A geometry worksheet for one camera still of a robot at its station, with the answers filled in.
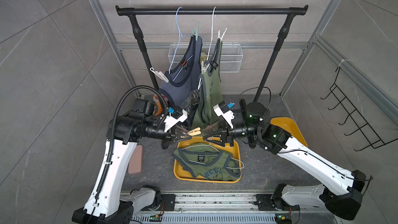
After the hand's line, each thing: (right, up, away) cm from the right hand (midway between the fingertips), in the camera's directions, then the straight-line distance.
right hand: (206, 136), depth 54 cm
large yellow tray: (-13, -25, +28) cm, 40 cm away
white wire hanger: (+5, -12, +30) cm, 33 cm away
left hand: (-6, 0, +3) cm, 7 cm away
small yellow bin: (+57, -2, +46) cm, 73 cm away
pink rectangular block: (-38, -22, +29) cm, 52 cm away
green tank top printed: (0, -18, +27) cm, 33 cm away
